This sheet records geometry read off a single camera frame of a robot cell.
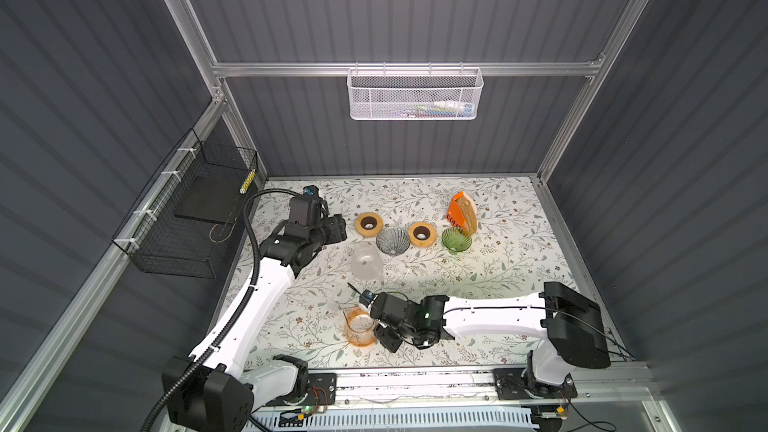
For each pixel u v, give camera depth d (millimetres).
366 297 692
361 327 842
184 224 723
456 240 1000
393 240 967
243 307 440
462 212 991
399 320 588
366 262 963
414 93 1236
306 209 568
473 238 1020
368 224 1055
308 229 570
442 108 922
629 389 741
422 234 1031
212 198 766
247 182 822
